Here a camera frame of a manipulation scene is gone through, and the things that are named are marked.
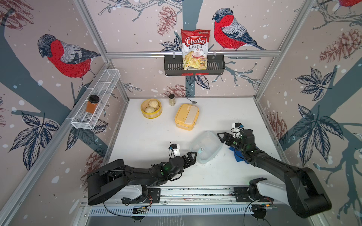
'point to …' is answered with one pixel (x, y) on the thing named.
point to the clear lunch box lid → (206, 144)
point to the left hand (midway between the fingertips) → (196, 154)
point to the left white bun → (149, 109)
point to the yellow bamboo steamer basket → (157, 113)
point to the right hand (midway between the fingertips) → (221, 134)
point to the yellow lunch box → (186, 117)
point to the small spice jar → (172, 100)
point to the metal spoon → (193, 102)
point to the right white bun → (153, 103)
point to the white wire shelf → (104, 83)
